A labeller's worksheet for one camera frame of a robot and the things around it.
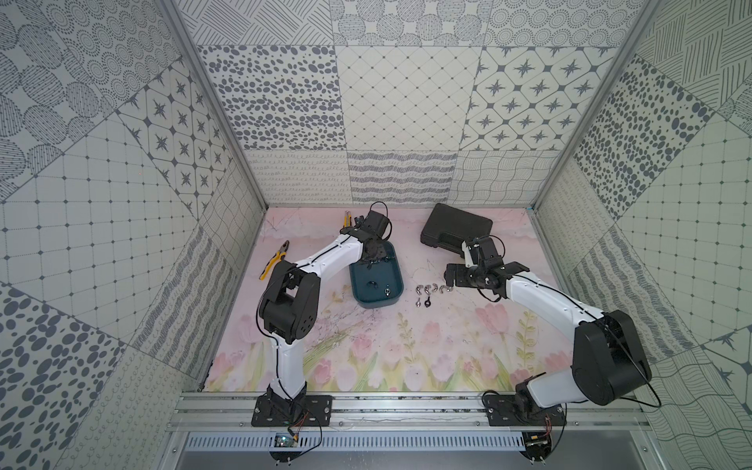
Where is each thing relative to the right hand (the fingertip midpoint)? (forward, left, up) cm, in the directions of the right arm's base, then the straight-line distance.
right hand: (460, 278), depth 90 cm
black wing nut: (-5, +10, -8) cm, 13 cm away
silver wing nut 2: (+1, +7, -8) cm, 11 cm away
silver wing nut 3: (0, +13, -7) cm, 15 cm away
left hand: (+10, +27, +2) cm, 29 cm away
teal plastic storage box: (+2, +26, -8) cm, 27 cm away
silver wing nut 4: (0, +10, -8) cm, 13 cm away
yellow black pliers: (+12, +63, -6) cm, 65 cm away
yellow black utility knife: (+30, +40, -5) cm, 50 cm away
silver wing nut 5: (-5, +13, -8) cm, 16 cm away
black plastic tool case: (+24, +1, -4) cm, 24 cm away
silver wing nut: (+1, +5, -8) cm, 9 cm away
